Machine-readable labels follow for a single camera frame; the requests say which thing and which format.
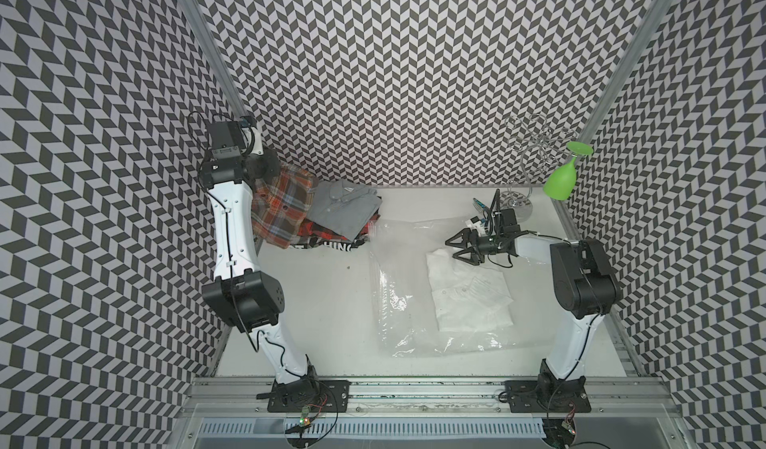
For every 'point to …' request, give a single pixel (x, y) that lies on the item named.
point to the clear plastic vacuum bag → (430, 303)
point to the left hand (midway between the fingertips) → (273, 160)
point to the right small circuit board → (560, 433)
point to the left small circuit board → (304, 422)
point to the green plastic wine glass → (560, 184)
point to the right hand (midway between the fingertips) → (451, 251)
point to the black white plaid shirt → (317, 241)
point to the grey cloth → (345, 208)
